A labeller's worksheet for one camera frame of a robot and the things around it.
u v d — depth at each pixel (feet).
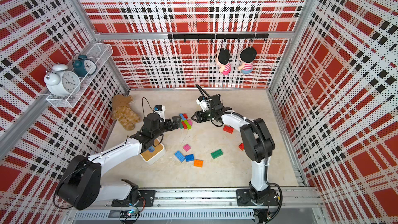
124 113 3.14
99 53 2.96
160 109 2.53
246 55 3.14
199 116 2.71
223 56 3.10
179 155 2.84
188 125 3.23
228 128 3.23
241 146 2.98
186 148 2.92
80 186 1.36
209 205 2.41
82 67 2.34
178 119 2.61
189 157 2.82
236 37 2.93
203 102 2.82
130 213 2.28
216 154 2.84
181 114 3.43
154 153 2.70
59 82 1.96
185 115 3.41
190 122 3.28
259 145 1.66
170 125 2.51
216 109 2.50
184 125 3.23
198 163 2.74
